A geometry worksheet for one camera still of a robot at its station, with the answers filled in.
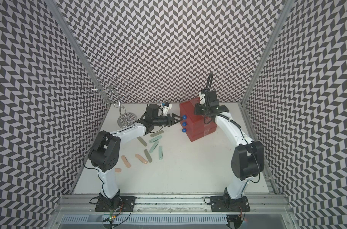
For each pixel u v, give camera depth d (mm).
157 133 973
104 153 504
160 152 914
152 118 738
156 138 961
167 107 845
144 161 883
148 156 905
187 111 851
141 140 958
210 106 653
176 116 825
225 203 655
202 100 767
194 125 871
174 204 743
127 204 726
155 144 945
